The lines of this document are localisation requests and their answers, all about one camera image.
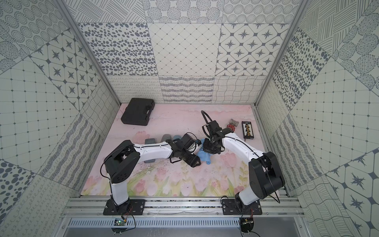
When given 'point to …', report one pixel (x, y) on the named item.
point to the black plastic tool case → (138, 111)
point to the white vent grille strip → (156, 223)
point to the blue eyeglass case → (177, 137)
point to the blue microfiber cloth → (204, 155)
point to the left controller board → (119, 221)
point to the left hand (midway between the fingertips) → (201, 164)
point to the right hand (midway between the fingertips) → (205, 152)
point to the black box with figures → (247, 130)
